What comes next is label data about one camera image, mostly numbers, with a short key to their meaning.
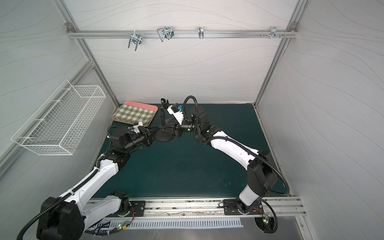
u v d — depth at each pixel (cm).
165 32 77
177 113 62
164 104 65
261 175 44
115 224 70
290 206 77
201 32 78
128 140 62
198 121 57
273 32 76
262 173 44
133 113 115
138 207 73
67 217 39
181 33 79
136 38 79
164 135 70
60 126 69
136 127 74
